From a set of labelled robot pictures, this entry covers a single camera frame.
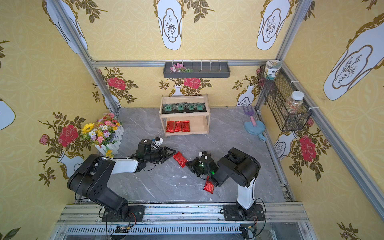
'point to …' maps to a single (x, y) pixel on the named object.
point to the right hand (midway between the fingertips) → (187, 160)
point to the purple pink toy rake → (250, 111)
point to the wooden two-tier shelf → (185, 114)
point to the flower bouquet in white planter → (106, 133)
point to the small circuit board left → (122, 228)
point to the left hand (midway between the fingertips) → (170, 151)
